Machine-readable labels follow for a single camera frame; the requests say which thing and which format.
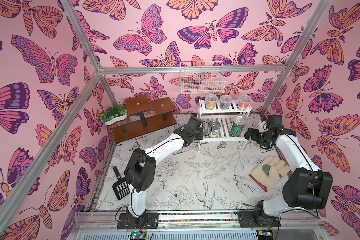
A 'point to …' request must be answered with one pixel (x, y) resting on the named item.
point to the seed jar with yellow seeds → (211, 100)
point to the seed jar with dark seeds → (225, 100)
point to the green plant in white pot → (114, 115)
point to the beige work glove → (269, 171)
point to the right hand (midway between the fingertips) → (248, 136)
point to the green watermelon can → (237, 126)
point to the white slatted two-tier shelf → (221, 125)
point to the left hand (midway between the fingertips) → (202, 131)
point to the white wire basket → (202, 82)
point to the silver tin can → (215, 126)
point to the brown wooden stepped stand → (144, 116)
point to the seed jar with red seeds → (244, 101)
